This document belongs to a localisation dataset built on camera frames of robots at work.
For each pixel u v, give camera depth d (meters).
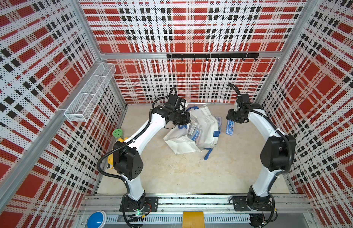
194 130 0.96
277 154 0.49
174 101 0.64
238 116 0.78
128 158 0.45
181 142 0.80
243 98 0.72
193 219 0.73
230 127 0.88
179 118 0.70
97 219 0.68
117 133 0.97
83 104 0.71
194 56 0.88
